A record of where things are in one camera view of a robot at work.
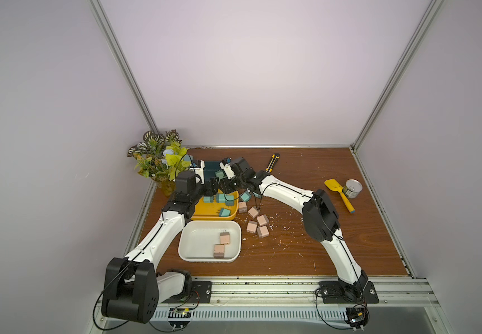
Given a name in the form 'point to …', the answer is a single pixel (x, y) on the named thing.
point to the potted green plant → (161, 158)
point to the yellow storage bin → (221, 206)
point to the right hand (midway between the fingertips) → (221, 179)
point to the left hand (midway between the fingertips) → (213, 176)
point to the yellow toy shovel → (333, 184)
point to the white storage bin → (197, 239)
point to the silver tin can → (352, 188)
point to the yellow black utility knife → (272, 163)
